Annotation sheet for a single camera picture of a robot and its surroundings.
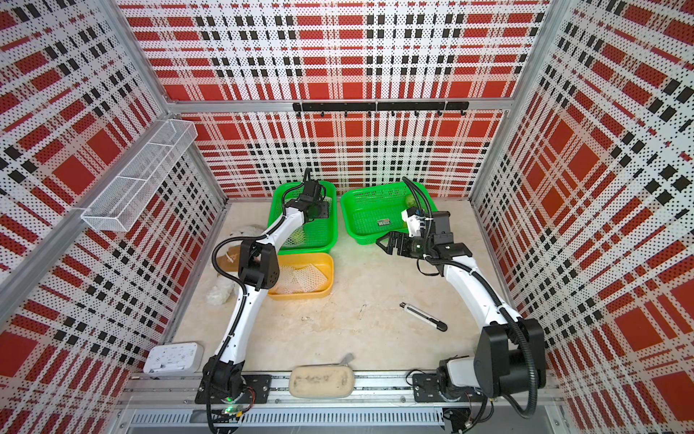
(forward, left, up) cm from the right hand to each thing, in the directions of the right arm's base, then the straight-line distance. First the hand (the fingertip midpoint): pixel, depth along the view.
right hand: (390, 244), depth 82 cm
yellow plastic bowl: (+3, +23, -16) cm, 28 cm away
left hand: (+30, +25, -15) cm, 41 cm away
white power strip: (-29, +63, -15) cm, 71 cm away
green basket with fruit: (+31, +6, -20) cm, 37 cm away
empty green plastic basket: (+18, +28, -19) cm, 38 cm away
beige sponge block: (-34, +16, -15) cm, 41 cm away
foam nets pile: (-4, +31, -16) cm, 35 cm away
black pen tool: (-16, -11, -19) cm, 27 cm away
